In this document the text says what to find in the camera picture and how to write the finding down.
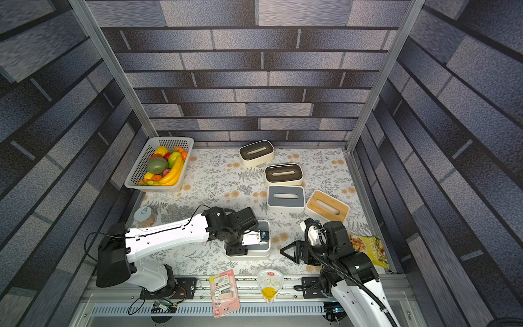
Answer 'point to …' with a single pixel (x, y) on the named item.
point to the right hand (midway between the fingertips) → (287, 252)
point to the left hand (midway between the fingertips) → (246, 244)
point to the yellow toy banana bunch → (171, 178)
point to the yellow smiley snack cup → (270, 282)
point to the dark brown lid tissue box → (257, 153)
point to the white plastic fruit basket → (140, 167)
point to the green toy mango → (157, 165)
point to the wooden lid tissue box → (325, 208)
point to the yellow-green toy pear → (172, 158)
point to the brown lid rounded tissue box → (282, 174)
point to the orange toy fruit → (184, 154)
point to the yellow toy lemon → (161, 150)
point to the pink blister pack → (225, 296)
